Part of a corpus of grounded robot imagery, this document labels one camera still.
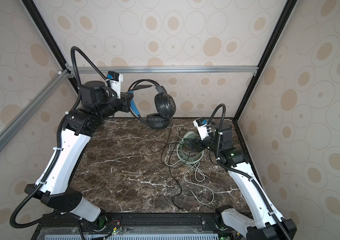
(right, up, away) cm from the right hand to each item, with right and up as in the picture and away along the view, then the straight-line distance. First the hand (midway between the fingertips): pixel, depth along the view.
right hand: (192, 134), depth 72 cm
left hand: (-25, +18, -12) cm, 33 cm away
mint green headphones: (-1, -13, +22) cm, 26 cm away
